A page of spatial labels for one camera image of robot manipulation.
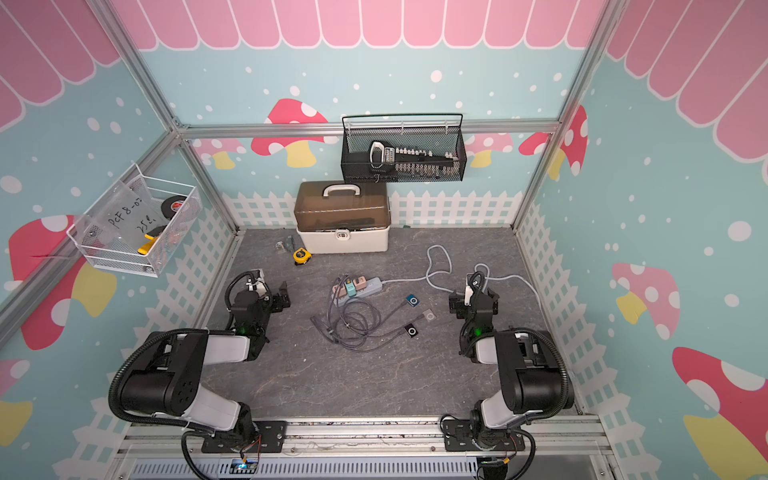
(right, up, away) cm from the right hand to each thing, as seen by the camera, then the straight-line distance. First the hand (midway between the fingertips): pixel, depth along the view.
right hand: (472, 289), depth 94 cm
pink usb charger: (-36, +2, +2) cm, 36 cm away
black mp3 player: (-20, -13, -2) cm, 23 cm away
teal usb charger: (-38, 0, 0) cm, 38 cm away
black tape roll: (-84, +24, -15) cm, 89 cm away
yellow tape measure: (-59, +10, +15) cm, 62 cm away
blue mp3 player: (-19, -4, +5) cm, 20 cm away
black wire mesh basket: (-37, +39, -1) cm, 54 cm away
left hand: (-64, 0, 0) cm, 64 cm away
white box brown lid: (-42, +23, +5) cm, 49 cm away
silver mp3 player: (-13, -9, +2) cm, 16 cm away
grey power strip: (-32, +1, +6) cm, 32 cm away
